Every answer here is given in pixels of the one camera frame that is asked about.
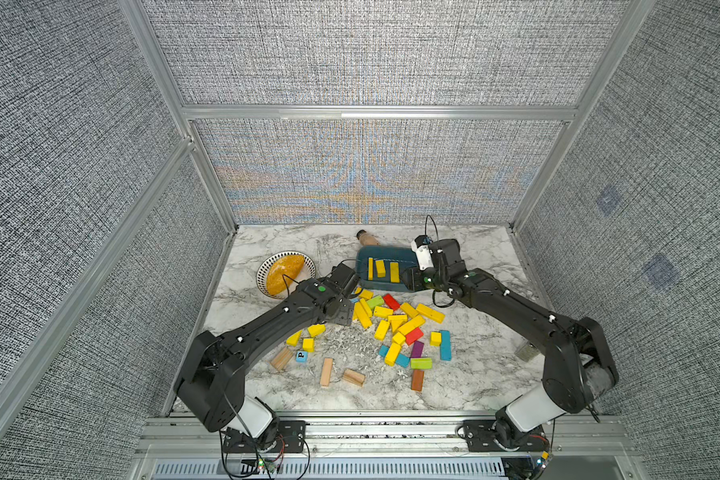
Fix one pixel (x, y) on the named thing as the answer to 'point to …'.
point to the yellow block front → (392, 353)
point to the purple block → (417, 350)
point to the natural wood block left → (282, 358)
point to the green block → (375, 301)
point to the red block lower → (414, 335)
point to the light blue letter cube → (302, 356)
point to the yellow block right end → (430, 313)
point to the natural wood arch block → (354, 377)
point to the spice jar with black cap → (367, 239)
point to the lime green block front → (421, 363)
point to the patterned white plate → (308, 272)
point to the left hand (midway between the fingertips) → (340, 309)
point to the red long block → (392, 302)
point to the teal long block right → (445, 345)
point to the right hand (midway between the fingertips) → (406, 265)
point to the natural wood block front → (326, 372)
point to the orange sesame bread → (282, 273)
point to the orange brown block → (417, 379)
